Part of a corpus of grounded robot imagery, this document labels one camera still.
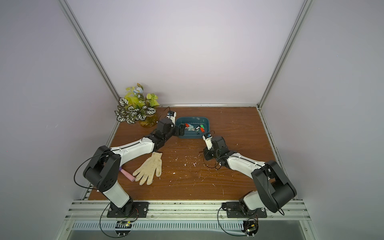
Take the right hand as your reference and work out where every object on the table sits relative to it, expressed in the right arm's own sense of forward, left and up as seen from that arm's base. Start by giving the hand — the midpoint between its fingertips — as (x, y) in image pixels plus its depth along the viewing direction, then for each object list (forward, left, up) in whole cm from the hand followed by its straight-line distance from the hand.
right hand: (205, 146), depth 89 cm
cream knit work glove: (-10, +32, -6) cm, 34 cm away
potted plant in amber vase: (+17, +41, +17) cm, 47 cm away
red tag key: (+20, +13, -5) cm, 24 cm away
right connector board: (-39, -22, -9) cm, 46 cm away
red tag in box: (+16, +2, -6) cm, 18 cm away
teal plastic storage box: (+19, +7, -6) cm, 21 cm away
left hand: (+11, +15, +9) cm, 21 cm away
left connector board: (-41, +40, -9) cm, 59 cm away
